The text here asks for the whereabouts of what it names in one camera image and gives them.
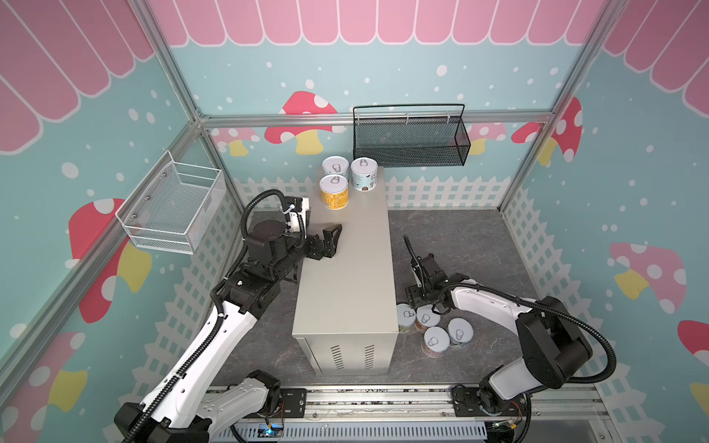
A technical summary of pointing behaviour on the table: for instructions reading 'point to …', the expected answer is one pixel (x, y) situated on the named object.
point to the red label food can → (426, 317)
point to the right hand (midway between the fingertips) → (417, 292)
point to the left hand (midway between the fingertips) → (326, 230)
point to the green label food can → (405, 317)
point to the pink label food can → (435, 341)
